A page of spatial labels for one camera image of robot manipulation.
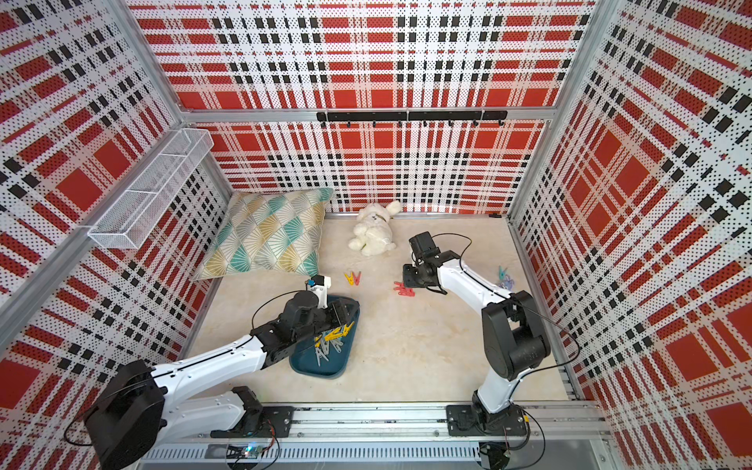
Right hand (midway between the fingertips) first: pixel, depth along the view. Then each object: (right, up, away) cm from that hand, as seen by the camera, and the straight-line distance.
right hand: (413, 277), depth 91 cm
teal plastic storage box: (-32, -23, -9) cm, 40 cm away
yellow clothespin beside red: (-21, -2, +11) cm, 24 cm away
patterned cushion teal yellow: (-46, +14, +3) cm, 48 cm away
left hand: (-16, -7, -9) cm, 20 cm away
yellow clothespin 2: (-24, -17, -3) cm, 29 cm away
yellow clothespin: (-21, -16, -2) cm, 26 cm away
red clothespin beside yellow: (-19, -2, +11) cm, 22 cm away
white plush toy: (-13, +14, +11) cm, 22 cm away
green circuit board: (-40, -39, -22) cm, 60 cm away
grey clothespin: (-28, -22, -7) cm, 36 cm away
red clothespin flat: (-2, -6, +5) cm, 8 cm away
